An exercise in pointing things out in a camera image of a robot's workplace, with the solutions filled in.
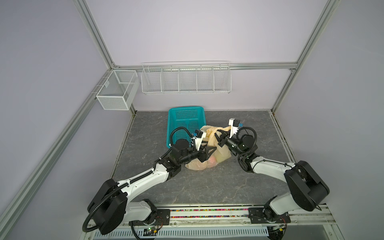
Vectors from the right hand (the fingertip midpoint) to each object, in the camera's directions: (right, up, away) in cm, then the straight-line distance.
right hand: (212, 129), depth 75 cm
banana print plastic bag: (+6, -13, +6) cm, 15 cm away
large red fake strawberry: (+1, -19, +14) cm, 24 cm away
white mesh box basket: (-61, +26, +24) cm, 71 cm away
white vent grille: (+1, -49, -4) cm, 49 cm away
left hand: (0, -9, -1) cm, 9 cm away
